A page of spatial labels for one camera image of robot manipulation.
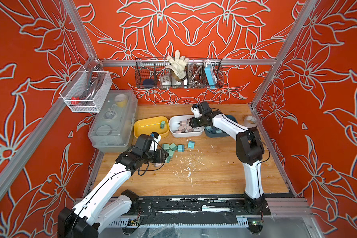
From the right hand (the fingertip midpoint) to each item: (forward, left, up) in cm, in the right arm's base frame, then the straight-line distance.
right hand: (188, 122), depth 97 cm
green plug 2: (-15, +10, -7) cm, 19 cm away
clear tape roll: (+9, -47, -9) cm, 49 cm away
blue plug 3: (-1, -15, -6) cm, 16 cm away
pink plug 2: (-1, -1, -7) cm, 7 cm away
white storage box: (+6, +10, -6) cm, 13 cm away
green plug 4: (-23, +13, -7) cm, 28 cm away
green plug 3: (-19, +12, -7) cm, 24 cm away
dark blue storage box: (-3, -17, -7) cm, 18 cm away
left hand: (-26, +14, +5) cm, 30 cm away
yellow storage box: (+3, +29, -9) cm, 30 cm away
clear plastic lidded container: (-12, +46, +7) cm, 48 cm away
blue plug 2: (-16, +5, -7) cm, 18 cm away
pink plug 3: (+4, +4, -5) cm, 8 cm away
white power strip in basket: (+18, +15, +21) cm, 31 cm away
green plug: (-15, +15, -7) cm, 22 cm away
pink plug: (0, +4, -8) cm, 9 cm away
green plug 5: (+2, +18, -6) cm, 19 cm away
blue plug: (-13, -1, -8) cm, 15 cm away
